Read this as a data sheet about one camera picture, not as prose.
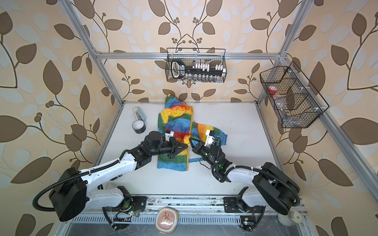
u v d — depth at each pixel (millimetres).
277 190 424
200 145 706
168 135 753
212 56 909
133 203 736
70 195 412
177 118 1075
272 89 801
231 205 732
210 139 738
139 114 1092
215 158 625
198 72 844
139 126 1064
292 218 618
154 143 620
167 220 679
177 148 702
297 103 734
